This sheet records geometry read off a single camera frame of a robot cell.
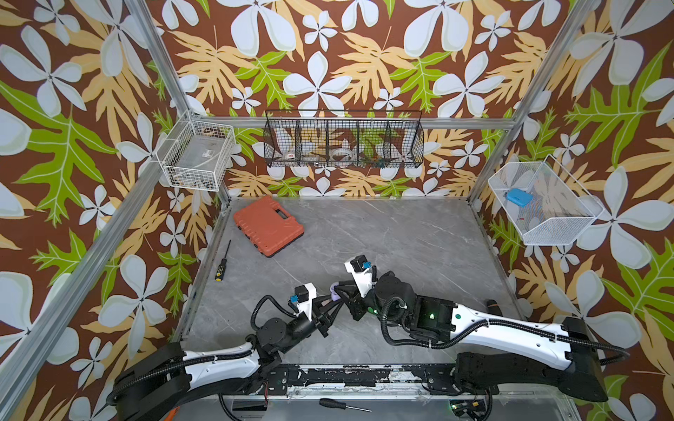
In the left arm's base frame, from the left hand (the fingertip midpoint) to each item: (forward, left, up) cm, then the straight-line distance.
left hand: (341, 295), depth 70 cm
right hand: (+1, +2, +4) cm, 4 cm away
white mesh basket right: (+28, -64, +7) cm, 70 cm away
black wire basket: (+57, -1, +11) cm, 58 cm away
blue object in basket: (+32, -59, +6) cm, 67 cm away
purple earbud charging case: (-1, +2, +2) cm, 3 cm away
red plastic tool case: (+37, +30, -16) cm, 50 cm away
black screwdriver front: (-23, +2, -19) cm, 30 cm away
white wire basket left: (+44, +49, +14) cm, 67 cm away
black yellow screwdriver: (+18, +45, -19) cm, 52 cm away
